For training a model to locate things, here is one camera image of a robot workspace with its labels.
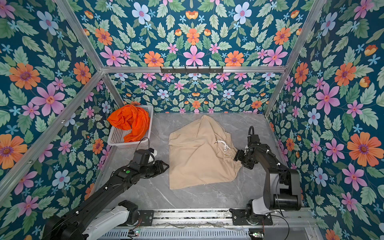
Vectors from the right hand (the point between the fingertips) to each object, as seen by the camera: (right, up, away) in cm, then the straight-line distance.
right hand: (239, 160), depth 90 cm
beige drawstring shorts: (-23, +3, +6) cm, 24 cm away
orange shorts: (-74, +27, +14) cm, 80 cm away
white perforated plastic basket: (-80, +13, +10) cm, 82 cm away
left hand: (-40, 0, -11) cm, 42 cm away
